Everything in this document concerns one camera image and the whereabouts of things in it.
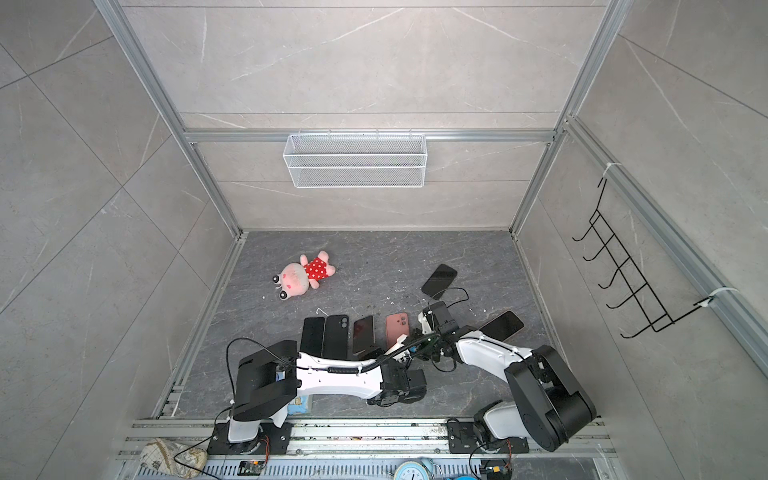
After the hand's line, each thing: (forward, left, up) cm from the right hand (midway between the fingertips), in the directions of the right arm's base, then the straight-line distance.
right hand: (406, 348), depth 87 cm
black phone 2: (+26, -13, -2) cm, 29 cm away
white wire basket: (+55, +16, +29) cm, 64 cm away
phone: (+5, +13, 0) cm, 14 cm away
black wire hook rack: (-8, -47, +33) cm, 58 cm away
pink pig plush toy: (+23, +37, +5) cm, 43 cm away
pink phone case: (+8, +3, -2) cm, 9 cm away
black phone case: (+5, +22, -1) cm, 22 cm away
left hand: (-2, +8, +5) cm, 9 cm away
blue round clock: (-29, 0, +2) cm, 29 cm away
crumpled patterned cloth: (-26, +60, +2) cm, 65 cm away
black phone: (+6, +29, -2) cm, 30 cm away
